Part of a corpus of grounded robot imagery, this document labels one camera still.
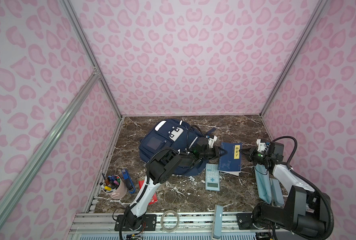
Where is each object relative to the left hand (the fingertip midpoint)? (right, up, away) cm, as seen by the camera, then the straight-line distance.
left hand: (230, 151), depth 87 cm
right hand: (+5, +2, -3) cm, 6 cm away
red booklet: (-42, -24, -6) cm, 49 cm away
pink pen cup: (-62, -15, -12) cm, 65 cm away
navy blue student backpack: (-32, +10, +14) cm, 36 cm away
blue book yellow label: (0, -6, -1) cm, 7 cm away
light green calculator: (-11, -15, -1) cm, 18 cm away
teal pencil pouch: (+16, -16, -7) cm, 24 cm away
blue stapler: (-56, -17, -7) cm, 59 cm away
